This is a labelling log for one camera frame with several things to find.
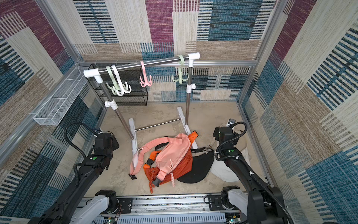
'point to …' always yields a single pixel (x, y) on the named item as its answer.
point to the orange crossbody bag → (185, 166)
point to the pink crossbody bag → (167, 160)
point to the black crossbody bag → (201, 164)
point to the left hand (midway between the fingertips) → (108, 139)
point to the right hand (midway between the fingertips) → (227, 131)
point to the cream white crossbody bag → (218, 167)
